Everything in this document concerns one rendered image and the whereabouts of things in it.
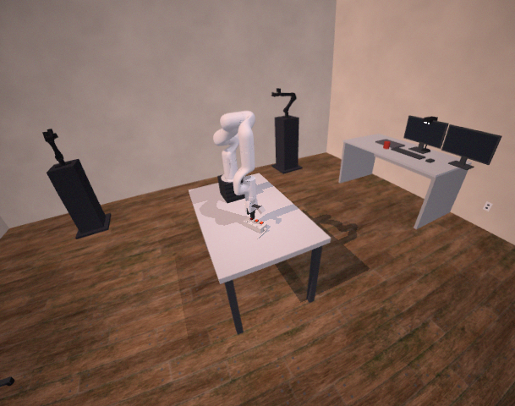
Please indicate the white power strip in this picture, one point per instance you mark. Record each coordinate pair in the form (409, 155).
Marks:
(255, 224)

